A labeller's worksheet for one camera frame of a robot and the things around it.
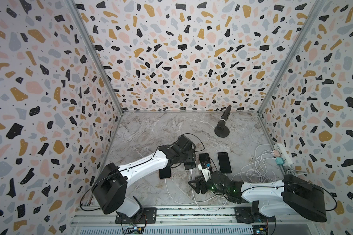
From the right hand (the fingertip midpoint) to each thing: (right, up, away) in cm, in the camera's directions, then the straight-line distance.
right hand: (192, 182), depth 78 cm
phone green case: (-1, +11, -5) cm, 12 cm away
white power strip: (+61, +8, +14) cm, 63 cm away
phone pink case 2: (+8, +10, +17) cm, 21 cm away
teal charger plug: (+57, +8, +16) cm, 59 cm away
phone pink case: (-16, +2, +9) cm, 18 cm away
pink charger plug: (+57, +11, +19) cm, 61 cm away
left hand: (+1, +13, +5) cm, 14 cm away
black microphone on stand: (+23, +26, +30) cm, 46 cm away
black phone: (+21, +7, +15) cm, 27 cm away
